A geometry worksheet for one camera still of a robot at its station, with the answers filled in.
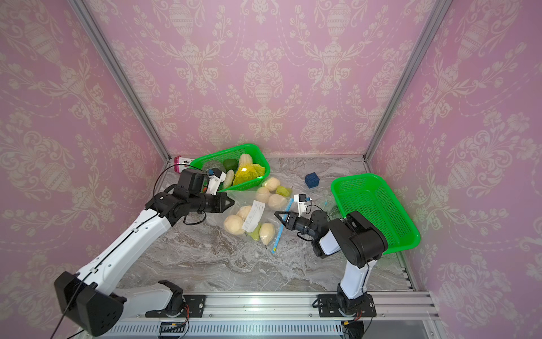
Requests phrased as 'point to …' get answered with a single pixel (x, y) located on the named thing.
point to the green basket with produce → (234, 153)
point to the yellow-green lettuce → (248, 171)
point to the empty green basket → (368, 193)
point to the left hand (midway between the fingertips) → (235, 203)
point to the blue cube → (312, 180)
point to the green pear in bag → (256, 233)
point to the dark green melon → (214, 164)
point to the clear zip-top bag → (259, 213)
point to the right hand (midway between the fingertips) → (268, 222)
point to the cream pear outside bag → (272, 183)
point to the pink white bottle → (181, 163)
